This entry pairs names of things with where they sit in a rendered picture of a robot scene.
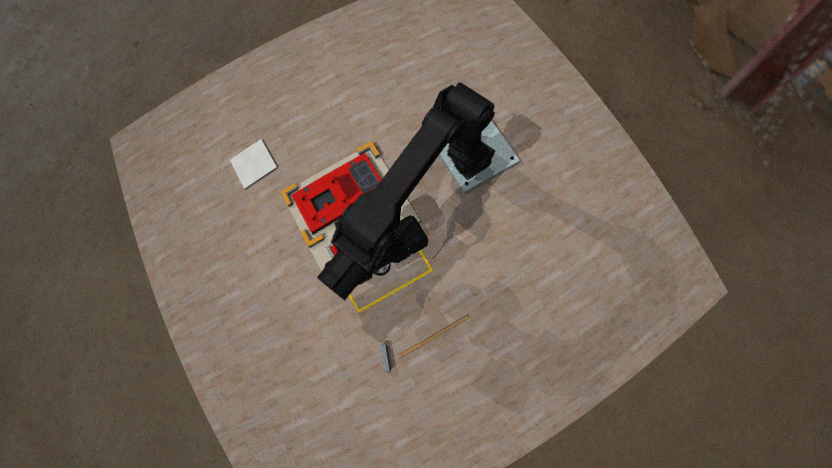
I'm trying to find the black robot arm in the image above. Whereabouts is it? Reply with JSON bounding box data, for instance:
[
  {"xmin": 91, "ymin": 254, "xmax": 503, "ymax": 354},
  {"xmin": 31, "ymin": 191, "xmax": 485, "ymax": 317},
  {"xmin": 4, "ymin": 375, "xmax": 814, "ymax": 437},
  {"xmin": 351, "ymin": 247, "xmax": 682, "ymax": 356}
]
[{"xmin": 317, "ymin": 82, "xmax": 495, "ymax": 300}]

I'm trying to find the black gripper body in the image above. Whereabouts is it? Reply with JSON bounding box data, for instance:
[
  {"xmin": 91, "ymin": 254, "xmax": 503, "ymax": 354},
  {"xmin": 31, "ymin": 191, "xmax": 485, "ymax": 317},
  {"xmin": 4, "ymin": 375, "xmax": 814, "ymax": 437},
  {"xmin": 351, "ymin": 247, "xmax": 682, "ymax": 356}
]
[{"xmin": 371, "ymin": 215, "xmax": 428, "ymax": 274}]

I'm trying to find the orange thin rod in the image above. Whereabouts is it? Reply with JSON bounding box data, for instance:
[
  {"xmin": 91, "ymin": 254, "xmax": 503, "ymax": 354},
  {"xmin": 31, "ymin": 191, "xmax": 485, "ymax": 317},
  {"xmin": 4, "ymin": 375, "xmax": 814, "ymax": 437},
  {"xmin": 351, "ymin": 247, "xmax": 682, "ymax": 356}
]
[{"xmin": 398, "ymin": 315, "xmax": 469, "ymax": 358}]

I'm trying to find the black wheel with grey hub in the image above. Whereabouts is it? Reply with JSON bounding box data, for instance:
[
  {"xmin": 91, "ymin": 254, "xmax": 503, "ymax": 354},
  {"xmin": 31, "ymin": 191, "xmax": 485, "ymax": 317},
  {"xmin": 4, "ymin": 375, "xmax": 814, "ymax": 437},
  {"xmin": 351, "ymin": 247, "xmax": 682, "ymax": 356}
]
[{"xmin": 373, "ymin": 263, "xmax": 390, "ymax": 276}]

